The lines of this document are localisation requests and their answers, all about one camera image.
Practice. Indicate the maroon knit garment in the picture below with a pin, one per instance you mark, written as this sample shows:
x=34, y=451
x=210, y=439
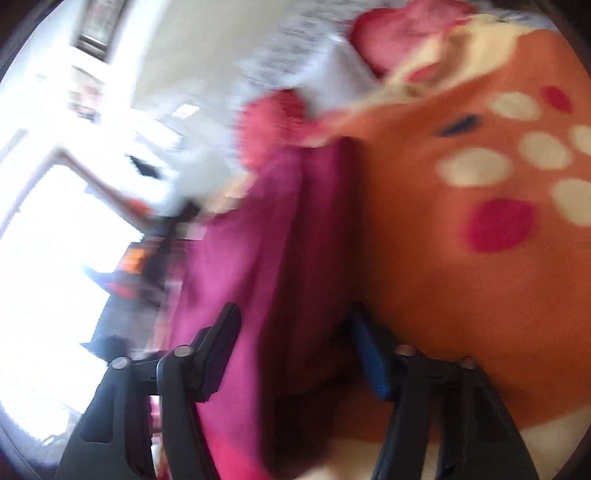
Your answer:
x=286, y=257

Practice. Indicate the white square pillow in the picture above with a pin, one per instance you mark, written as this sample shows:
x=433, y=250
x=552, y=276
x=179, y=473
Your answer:
x=334, y=76

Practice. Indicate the orange cream fleece blanket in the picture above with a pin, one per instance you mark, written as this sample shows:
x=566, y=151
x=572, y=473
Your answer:
x=476, y=220

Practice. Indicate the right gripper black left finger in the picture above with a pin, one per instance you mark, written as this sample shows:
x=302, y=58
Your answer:
x=112, y=439

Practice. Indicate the red heart pillow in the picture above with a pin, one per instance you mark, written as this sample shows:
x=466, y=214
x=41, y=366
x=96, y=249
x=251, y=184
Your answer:
x=384, y=37
x=271, y=122

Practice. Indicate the dark wooden side table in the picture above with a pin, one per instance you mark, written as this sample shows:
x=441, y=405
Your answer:
x=137, y=287

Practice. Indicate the red heart pillow right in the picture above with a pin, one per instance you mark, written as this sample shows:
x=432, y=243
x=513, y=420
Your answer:
x=384, y=37

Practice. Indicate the red heart pillow left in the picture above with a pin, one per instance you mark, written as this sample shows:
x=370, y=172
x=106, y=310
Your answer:
x=271, y=122

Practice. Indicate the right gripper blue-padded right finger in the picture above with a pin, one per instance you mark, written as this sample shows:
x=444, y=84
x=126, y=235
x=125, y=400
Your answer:
x=478, y=438

